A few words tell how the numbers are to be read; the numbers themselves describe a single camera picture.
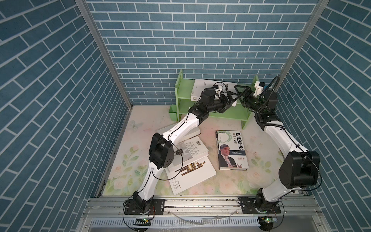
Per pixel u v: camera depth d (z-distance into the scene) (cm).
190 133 94
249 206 74
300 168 45
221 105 72
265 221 72
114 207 75
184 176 83
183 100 93
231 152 91
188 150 88
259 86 73
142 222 72
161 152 56
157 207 73
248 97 70
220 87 77
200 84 91
